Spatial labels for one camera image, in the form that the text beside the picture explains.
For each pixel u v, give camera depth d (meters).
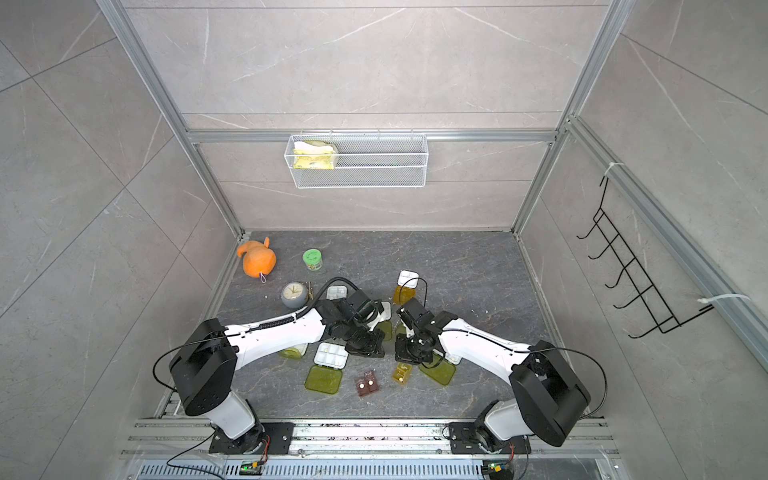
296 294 0.98
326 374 0.84
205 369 0.44
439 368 0.85
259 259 1.02
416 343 0.62
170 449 0.73
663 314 0.60
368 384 0.82
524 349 0.46
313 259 1.07
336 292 1.02
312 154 0.88
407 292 1.01
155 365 0.45
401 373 0.83
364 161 1.01
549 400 0.42
